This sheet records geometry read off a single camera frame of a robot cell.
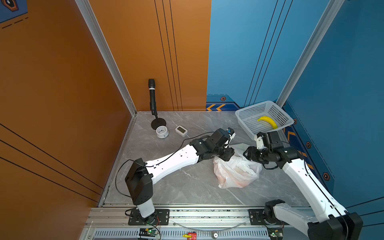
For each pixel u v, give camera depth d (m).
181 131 1.05
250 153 0.68
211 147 0.57
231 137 0.68
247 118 1.15
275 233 0.71
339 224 0.37
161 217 0.74
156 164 0.46
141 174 0.45
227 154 0.66
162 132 1.03
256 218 0.72
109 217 0.76
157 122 1.11
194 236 0.67
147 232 0.71
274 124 1.09
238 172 0.81
